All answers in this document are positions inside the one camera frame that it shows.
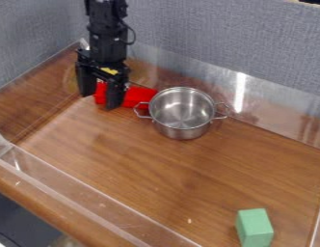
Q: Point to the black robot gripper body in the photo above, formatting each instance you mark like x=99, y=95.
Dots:
x=112, y=47

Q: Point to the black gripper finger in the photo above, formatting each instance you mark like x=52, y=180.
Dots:
x=86, y=80
x=116, y=91

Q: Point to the red rectangular block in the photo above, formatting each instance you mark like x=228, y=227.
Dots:
x=135, y=95

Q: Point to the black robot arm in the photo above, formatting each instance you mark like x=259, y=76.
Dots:
x=107, y=14

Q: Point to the yellow play-doh can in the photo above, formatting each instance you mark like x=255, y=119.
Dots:
x=93, y=61

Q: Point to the small steel pot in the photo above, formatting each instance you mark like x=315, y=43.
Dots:
x=183, y=112

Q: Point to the clear acrylic table barrier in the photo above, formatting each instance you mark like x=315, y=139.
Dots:
x=101, y=176

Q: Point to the green foam block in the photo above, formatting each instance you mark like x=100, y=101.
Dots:
x=254, y=228

